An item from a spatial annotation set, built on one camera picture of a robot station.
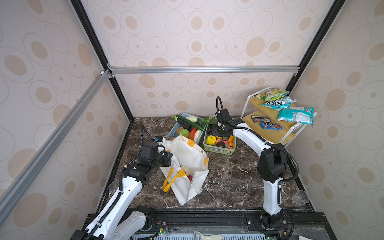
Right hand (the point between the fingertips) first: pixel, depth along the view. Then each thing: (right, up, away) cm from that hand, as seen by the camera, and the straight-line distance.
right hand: (216, 131), depth 95 cm
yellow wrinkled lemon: (-3, -6, +5) cm, 8 cm away
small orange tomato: (+11, -9, +7) cm, 16 cm away
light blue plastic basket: (-29, 0, +10) cm, 31 cm away
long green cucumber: (-17, +6, +11) cm, 21 cm away
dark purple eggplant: (-21, +5, +11) cm, 25 cm away
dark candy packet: (+29, +8, +1) cm, 31 cm away
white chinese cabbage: (-12, -2, +7) cm, 14 cm away
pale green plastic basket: (+8, -12, 0) cm, 15 cm away
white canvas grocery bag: (-19, -13, -5) cm, 24 cm away
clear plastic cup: (+45, -36, -13) cm, 59 cm away
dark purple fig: (+4, -8, +5) cm, 11 cm away
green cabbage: (-21, -1, +5) cm, 22 cm away
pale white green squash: (-14, +9, +13) cm, 21 cm away
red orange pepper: (-15, -2, +5) cm, 16 cm away
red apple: (-16, -25, -15) cm, 33 cm away
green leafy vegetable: (-7, +8, +11) cm, 15 cm away
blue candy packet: (+31, +3, -3) cm, 31 cm away
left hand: (-24, -11, -18) cm, 32 cm away
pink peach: (+7, -7, +6) cm, 12 cm away
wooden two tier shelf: (+30, +2, -22) cm, 37 cm away
